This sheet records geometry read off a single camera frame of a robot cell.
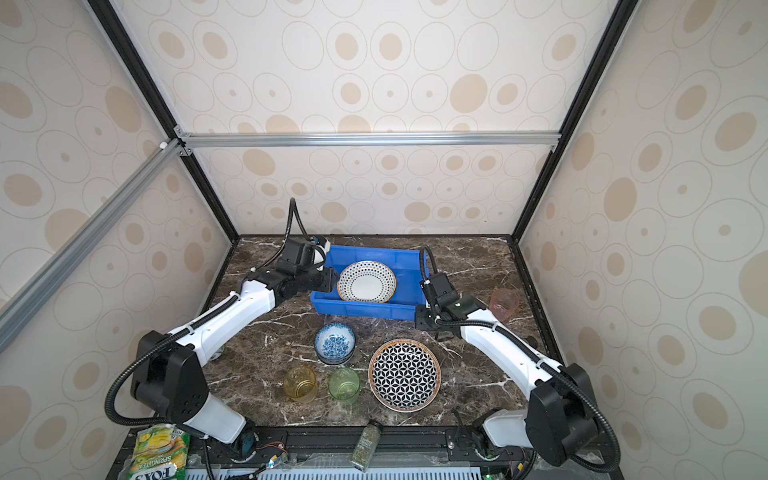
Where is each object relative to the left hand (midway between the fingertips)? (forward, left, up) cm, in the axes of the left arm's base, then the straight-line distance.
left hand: (343, 271), depth 84 cm
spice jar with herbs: (-41, -8, -14) cm, 44 cm away
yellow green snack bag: (-43, +41, -15) cm, 61 cm away
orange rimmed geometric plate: (-23, -17, -18) cm, 34 cm away
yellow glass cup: (-25, +12, -19) cm, 34 cm away
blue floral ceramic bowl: (-15, +3, -16) cm, 22 cm away
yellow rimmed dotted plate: (+10, -5, -20) cm, 22 cm away
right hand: (-10, -23, -9) cm, 26 cm away
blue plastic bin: (-1, -16, -18) cm, 24 cm away
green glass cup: (-26, -1, -18) cm, 32 cm away
